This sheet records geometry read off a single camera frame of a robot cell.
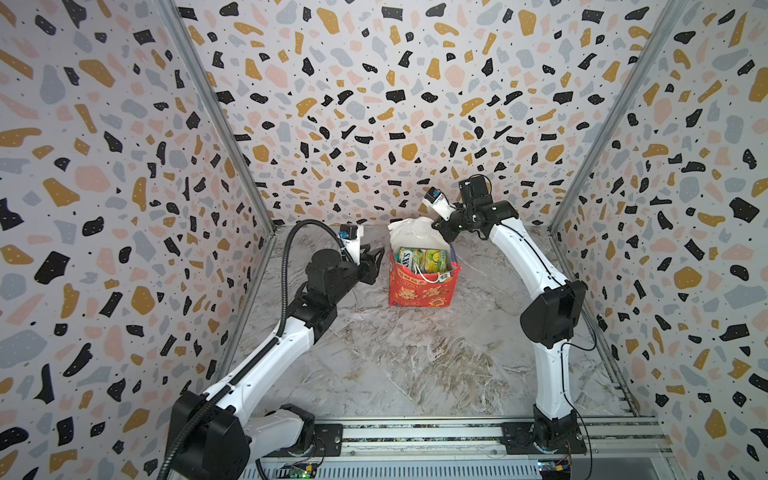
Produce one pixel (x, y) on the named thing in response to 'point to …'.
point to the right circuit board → (555, 468)
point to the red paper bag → (408, 289)
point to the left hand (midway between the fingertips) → (377, 244)
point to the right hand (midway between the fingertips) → (431, 215)
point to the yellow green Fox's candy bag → (427, 261)
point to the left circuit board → (297, 470)
